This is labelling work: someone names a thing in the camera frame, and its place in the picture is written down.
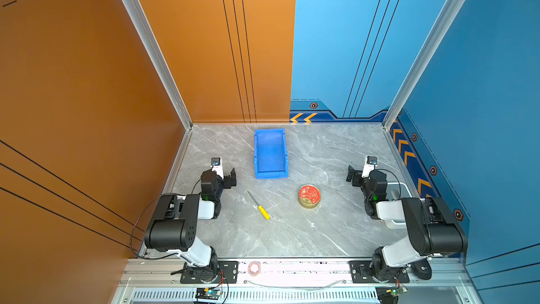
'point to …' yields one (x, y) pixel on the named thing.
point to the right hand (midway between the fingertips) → (359, 167)
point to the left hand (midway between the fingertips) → (223, 167)
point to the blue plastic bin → (270, 153)
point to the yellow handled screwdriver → (262, 210)
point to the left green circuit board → (207, 293)
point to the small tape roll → (252, 273)
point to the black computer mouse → (422, 269)
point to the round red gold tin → (309, 196)
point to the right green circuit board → (389, 295)
